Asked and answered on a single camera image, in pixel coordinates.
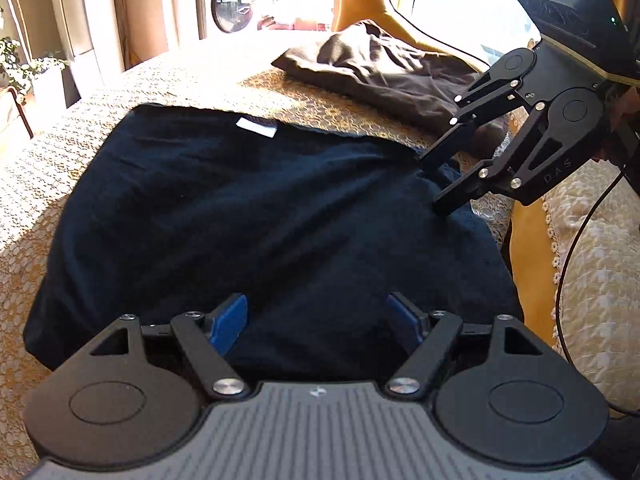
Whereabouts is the white standing air conditioner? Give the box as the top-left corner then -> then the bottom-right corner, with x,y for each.
47,0 -> 127,76

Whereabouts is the green leafy plant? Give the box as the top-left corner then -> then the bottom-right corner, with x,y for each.
0,35 -> 71,107

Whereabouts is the yellow houndstooth sofa cover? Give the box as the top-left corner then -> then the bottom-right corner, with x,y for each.
542,160 -> 640,411

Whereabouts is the person's right hand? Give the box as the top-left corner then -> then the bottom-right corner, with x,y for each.
602,81 -> 640,163

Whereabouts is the beige lace sofa cover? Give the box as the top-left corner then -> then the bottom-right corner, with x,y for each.
0,30 -> 516,461

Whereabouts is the tall white planter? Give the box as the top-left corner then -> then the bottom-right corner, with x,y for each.
30,62 -> 82,122

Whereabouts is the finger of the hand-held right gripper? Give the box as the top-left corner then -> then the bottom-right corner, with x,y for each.
420,72 -> 528,171
432,102 -> 606,218

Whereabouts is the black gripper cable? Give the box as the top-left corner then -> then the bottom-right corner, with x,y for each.
554,169 -> 640,417

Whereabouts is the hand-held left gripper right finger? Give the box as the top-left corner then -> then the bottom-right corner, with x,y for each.
386,291 -> 543,402

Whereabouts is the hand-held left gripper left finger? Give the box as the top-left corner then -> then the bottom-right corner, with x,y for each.
90,293 -> 249,402

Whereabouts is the navy blue t-shirt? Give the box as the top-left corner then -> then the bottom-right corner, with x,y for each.
22,104 -> 523,376

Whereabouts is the dark brown garment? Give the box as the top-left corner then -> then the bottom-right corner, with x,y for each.
272,19 -> 511,157

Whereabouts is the washing machine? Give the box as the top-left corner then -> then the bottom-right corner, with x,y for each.
197,0 -> 262,41

